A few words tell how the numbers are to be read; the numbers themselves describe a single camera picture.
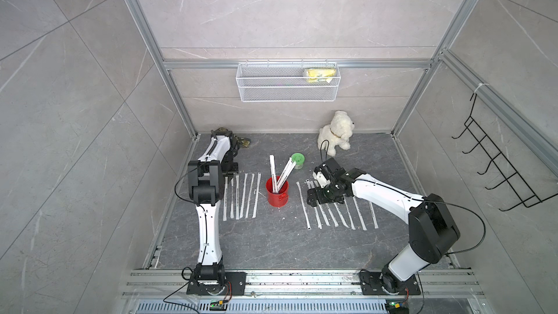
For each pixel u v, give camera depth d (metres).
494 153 0.69
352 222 0.88
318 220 0.88
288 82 1.01
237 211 0.90
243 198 0.95
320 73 0.84
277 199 0.88
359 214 0.90
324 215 0.90
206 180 0.63
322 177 0.73
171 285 0.75
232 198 0.95
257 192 0.97
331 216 0.90
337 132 0.99
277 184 0.90
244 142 1.14
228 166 0.89
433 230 0.44
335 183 0.64
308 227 0.86
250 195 0.95
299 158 1.03
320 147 1.15
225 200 0.94
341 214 0.90
